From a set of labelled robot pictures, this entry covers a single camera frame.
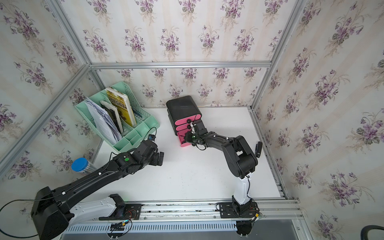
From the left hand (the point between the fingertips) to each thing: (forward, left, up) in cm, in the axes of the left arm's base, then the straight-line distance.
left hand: (158, 155), depth 80 cm
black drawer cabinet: (+33, -12, 0) cm, 35 cm away
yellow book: (+31, +26, +11) cm, 42 cm away
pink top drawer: (+23, -16, +3) cm, 28 cm away
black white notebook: (+26, +31, +7) cm, 40 cm away
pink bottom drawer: (+20, -11, -9) cm, 24 cm away
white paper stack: (+15, +33, +4) cm, 36 cm away
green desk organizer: (+27, +13, -5) cm, 30 cm away
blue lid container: (-8, +34, +6) cm, 36 cm away
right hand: (+16, -15, -7) cm, 23 cm away
